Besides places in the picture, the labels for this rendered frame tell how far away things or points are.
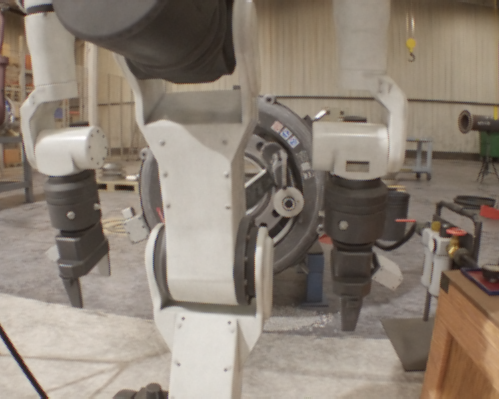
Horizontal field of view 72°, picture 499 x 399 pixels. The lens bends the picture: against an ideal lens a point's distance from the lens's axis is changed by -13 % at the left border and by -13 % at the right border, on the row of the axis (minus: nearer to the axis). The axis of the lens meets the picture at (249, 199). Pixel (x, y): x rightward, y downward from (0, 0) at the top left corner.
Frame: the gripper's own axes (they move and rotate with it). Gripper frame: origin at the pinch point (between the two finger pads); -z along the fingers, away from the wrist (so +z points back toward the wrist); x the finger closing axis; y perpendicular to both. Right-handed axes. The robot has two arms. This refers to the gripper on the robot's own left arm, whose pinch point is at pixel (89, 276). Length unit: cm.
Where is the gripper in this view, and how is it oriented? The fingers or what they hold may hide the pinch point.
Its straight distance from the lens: 72.0
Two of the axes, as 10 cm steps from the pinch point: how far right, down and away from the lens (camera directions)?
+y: -9.9, -0.2, 1.4
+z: -0.3, -9.4, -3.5
